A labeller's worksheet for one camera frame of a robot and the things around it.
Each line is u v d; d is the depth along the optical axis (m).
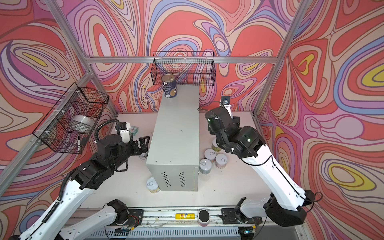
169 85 0.74
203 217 0.69
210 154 0.90
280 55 0.87
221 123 0.40
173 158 0.56
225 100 0.48
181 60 0.88
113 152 0.48
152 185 0.78
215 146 0.95
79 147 0.71
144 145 0.60
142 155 0.60
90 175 0.43
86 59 0.88
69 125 0.70
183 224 0.72
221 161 0.88
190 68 0.95
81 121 0.72
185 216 0.72
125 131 0.58
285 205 0.38
